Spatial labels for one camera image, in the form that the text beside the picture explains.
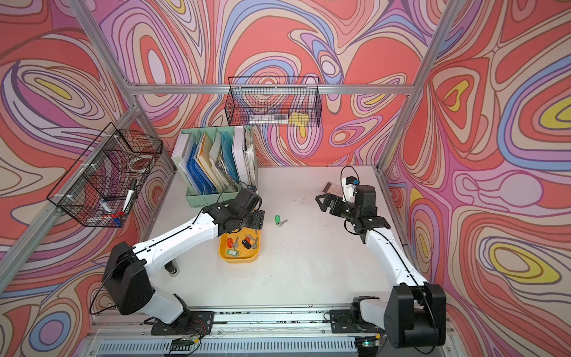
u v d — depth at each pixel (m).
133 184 0.69
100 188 0.74
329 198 0.73
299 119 0.91
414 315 0.40
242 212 0.62
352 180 0.74
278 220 0.99
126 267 0.45
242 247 0.91
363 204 0.63
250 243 0.92
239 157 0.93
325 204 0.73
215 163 0.92
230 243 0.92
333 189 1.08
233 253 0.89
